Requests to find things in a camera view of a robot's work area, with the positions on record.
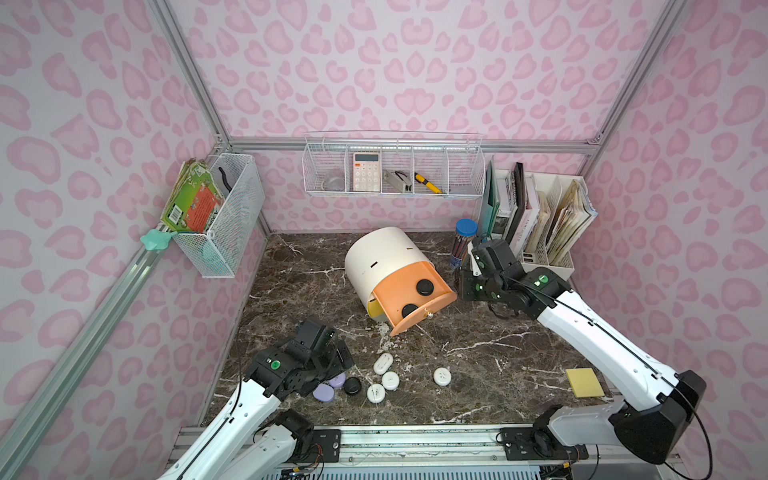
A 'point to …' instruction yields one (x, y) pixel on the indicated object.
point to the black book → (521, 197)
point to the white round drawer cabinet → (373, 256)
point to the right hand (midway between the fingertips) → (458, 282)
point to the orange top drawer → (411, 294)
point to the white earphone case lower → (376, 393)
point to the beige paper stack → (573, 221)
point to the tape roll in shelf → (334, 184)
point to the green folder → (490, 203)
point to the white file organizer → (539, 217)
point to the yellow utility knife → (427, 183)
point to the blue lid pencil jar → (466, 230)
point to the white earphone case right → (442, 376)
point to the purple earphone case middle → (338, 381)
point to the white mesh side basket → (213, 255)
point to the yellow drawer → (374, 309)
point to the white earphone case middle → (390, 380)
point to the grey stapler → (399, 180)
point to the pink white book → (529, 217)
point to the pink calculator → (366, 172)
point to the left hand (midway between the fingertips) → (341, 360)
